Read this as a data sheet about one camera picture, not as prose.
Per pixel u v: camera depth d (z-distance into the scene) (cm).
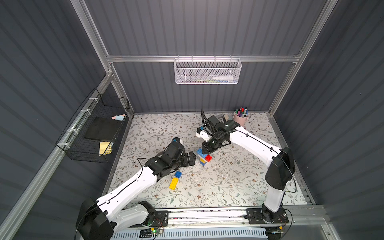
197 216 75
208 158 83
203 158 85
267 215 65
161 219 72
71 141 61
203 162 89
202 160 87
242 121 107
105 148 61
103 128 75
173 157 59
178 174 87
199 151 86
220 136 59
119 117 82
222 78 92
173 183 84
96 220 38
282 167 45
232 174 89
